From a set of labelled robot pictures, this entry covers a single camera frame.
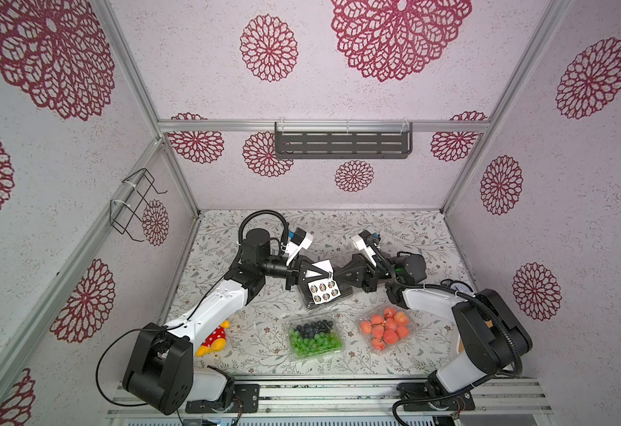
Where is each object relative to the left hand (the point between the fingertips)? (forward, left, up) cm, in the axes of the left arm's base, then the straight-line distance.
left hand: (326, 277), depth 68 cm
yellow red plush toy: (-10, +32, -21) cm, 40 cm away
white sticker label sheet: (-3, +1, -2) cm, 3 cm away
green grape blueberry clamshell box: (-8, +3, -22) cm, 23 cm away
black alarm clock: (+11, -48, -25) cm, 56 cm away
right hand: (-2, -2, 0) cm, 3 cm away
